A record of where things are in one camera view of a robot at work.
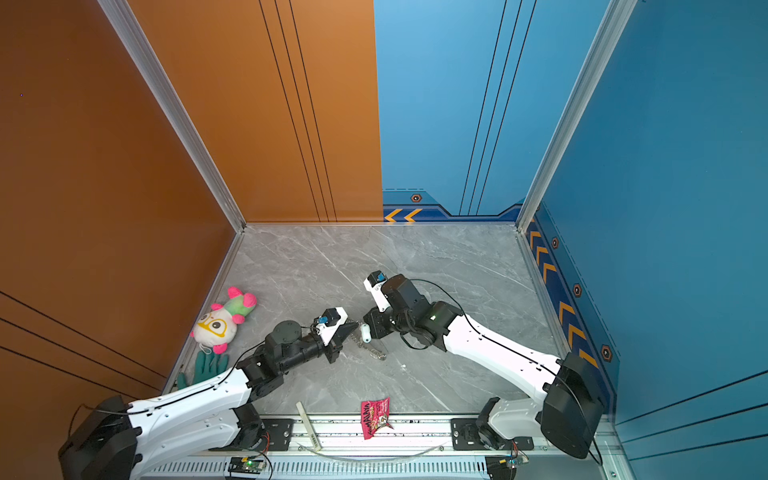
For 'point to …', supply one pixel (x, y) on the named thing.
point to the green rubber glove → (203, 370)
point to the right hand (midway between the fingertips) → (366, 318)
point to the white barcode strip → (311, 434)
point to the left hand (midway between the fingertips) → (357, 321)
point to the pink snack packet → (374, 414)
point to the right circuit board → (504, 467)
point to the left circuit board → (246, 465)
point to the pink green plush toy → (217, 328)
